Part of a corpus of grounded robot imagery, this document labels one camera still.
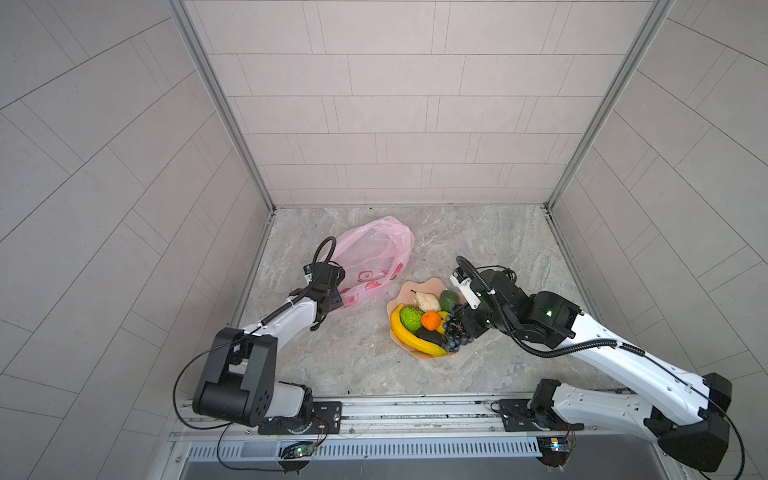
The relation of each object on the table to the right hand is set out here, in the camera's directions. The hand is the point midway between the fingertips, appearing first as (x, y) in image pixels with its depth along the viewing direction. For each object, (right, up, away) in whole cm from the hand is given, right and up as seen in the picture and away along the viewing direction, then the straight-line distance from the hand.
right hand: (456, 316), depth 71 cm
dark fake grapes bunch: (-1, -4, -3) cm, 5 cm away
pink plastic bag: (-23, +12, +32) cm, 41 cm away
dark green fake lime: (0, +1, +12) cm, 13 cm away
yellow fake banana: (-11, -8, +6) cm, 15 cm away
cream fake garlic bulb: (-6, 0, +14) cm, 15 cm away
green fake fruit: (-10, -3, +10) cm, 15 cm away
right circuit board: (+22, -30, -3) cm, 38 cm away
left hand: (-33, +1, +21) cm, 39 cm away
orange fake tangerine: (-5, -3, +8) cm, 10 cm away
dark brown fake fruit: (-4, -8, +10) cm, 13 cm away
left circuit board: (-37, -28, -6) cm, 47 cm away
